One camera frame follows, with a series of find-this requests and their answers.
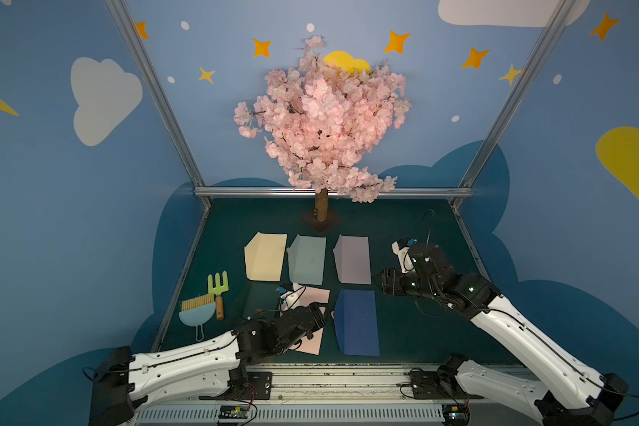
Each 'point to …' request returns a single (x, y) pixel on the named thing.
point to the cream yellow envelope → (264, 256)
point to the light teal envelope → (306, 260)
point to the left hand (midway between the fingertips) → (326, 307)
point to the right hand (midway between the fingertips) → (384, 276)
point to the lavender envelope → (352, 260)
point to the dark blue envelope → (356, 323)
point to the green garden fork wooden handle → (217, 291)
